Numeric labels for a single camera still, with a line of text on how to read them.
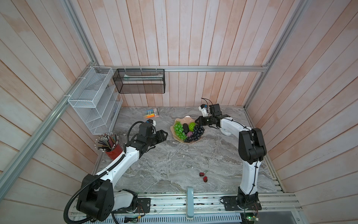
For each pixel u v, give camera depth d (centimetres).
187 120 107
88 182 39
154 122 78
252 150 54
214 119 78
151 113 114
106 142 82
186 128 101
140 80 104
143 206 73
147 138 64
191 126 98
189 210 72
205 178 82
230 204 73
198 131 93
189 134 96
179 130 98
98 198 40
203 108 91
